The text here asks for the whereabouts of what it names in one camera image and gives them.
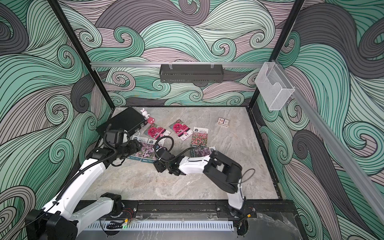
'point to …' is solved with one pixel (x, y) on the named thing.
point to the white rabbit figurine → (145, 113)
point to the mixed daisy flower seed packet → (199, 137)
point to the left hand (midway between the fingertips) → (138, 145)
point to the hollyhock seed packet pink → (183, 131)
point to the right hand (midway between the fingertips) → (157, 161)
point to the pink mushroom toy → (151, 120)
